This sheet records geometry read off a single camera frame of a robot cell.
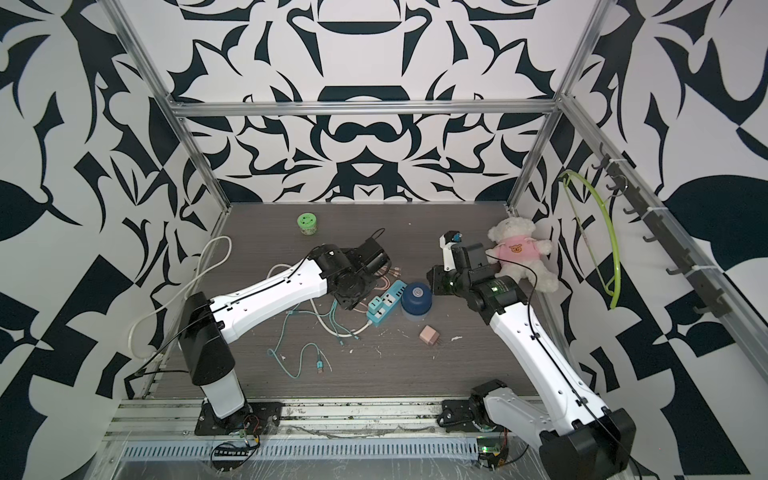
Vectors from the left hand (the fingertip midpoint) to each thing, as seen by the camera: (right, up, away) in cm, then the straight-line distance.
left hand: (369, 284), depth 80 cm
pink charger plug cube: (+17, -15, +6) cm, 23 cm away
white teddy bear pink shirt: (+47, +7, +16) cm, 50 cm away
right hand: (+16, +4, -3) cm, 17 cm away
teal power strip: (+2, -8, +7) cm, 10 cm away
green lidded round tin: (-24, +17, +28) cm, 40 cm away
